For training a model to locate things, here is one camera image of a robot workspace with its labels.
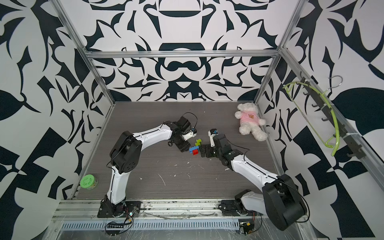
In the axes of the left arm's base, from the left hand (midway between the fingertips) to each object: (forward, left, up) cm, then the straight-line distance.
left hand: (184, 142), depth 95 cm
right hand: (-5, -13, +6) cm, 15 cm away
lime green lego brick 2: (+2, -9, 0) cm, 10 cm away
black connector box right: (-44, -29, -4) cm, 53 cm away
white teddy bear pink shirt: (+11, -43, +6) cm, 45 cm away
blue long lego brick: (-4, -6, 0) cm, 7 cm away
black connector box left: (-44, +33, -3) cm, 55 cm away
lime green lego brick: (-1, -8, 0) cm, 8 cm away
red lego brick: (-6, -7, -2) cm, 9 cm away
